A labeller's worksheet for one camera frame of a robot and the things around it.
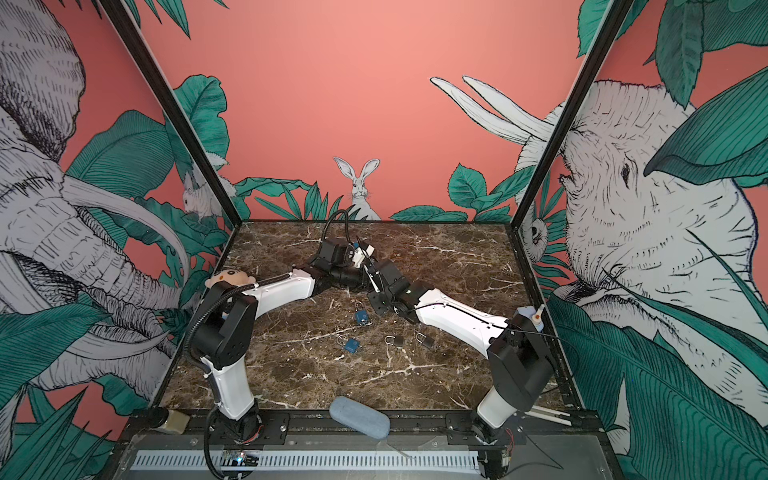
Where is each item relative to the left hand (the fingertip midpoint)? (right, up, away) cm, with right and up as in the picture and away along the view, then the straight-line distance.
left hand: (389, 279), depth 85 cm
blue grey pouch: (-7, -33, -12) cm, 36 cm away
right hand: (-5, -3, 0) cm, 5 cm away
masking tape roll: (-51, -33, -15) cm, 63 cm away
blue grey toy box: (+43, -10, +5) cm, 45 cm away
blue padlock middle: (-9, -13, +8) cm, 18 cm away
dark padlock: (+1, -19, +5) cm, 20 cm away
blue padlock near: (-12, -20, +3) cm, 24 cm away
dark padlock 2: (+11, -19, +5) cm, 23 cm away
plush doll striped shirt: (-50, +1, +12) cm, 51 cm away
